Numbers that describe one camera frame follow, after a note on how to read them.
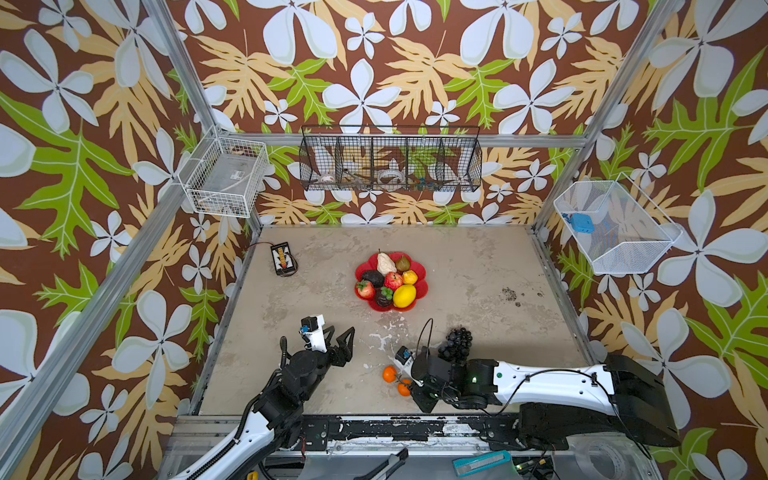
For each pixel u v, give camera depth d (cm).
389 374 80
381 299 94
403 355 69
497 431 74
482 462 70
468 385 55
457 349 85
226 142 91
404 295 93
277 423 58
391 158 98
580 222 86
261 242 117
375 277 99
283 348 61
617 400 42
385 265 101
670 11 68
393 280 97
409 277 100
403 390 77
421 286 98
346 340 73
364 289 95
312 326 68
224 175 86
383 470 69
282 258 108
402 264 101
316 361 61
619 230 82
